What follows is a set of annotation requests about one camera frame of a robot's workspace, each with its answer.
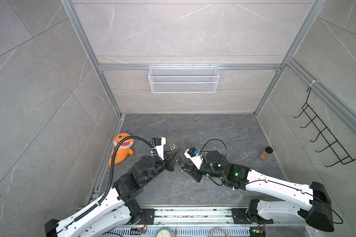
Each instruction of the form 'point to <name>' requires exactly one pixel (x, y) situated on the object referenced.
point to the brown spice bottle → (265, 154)
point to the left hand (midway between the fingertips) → (179, 148)
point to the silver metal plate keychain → (178, 142)
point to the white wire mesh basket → (184, 79)
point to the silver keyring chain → (171, 146)
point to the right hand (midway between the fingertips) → (183, 165)
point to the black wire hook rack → (344, 156)
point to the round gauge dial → (164, 232)
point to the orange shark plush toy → (123, 149)
